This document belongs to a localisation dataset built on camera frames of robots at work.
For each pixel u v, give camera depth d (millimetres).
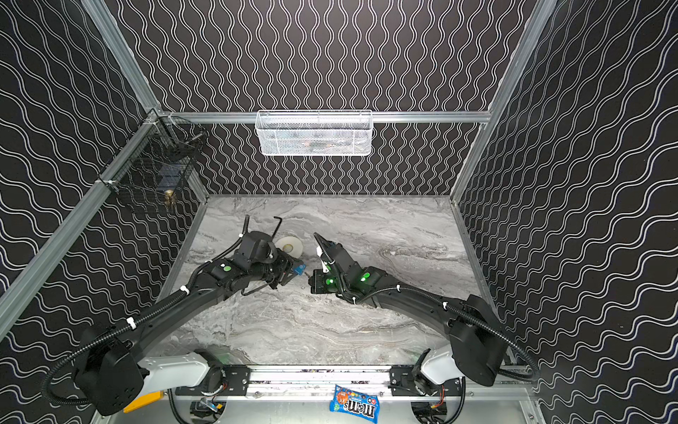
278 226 1098
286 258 719
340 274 606
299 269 796
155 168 942
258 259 625
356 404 700
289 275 715
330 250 598
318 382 763
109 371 399
